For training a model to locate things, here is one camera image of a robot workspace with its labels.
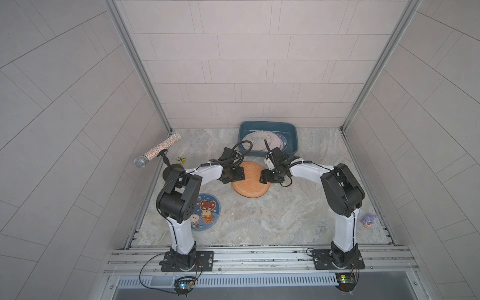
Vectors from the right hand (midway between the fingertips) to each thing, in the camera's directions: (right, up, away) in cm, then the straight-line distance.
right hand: (263, 180), depth 95 cm
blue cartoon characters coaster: (-26, -12, -11) cm, 31 cm away
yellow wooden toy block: (-45, +10, +4) cm, 46 cm away
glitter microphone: (-51, +12, -22) cm, 56 cm away
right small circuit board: (+28, -32, -27) cm, 51 cm away
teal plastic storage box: (+17, +28, +16) cm, 36 cm away
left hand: (-11, +2, +1) cm, 11 cm away
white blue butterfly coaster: (-2, +22, +14) cm, 26 cm away
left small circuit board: (-30, -30, -31) cm, 53 cm away
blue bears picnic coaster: (+12, +20, +13) cm, 26 cm away
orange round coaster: (-7, -2, -5) cm, 9 cm away
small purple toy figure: (+43, -14, -17) cm, 48 cm away
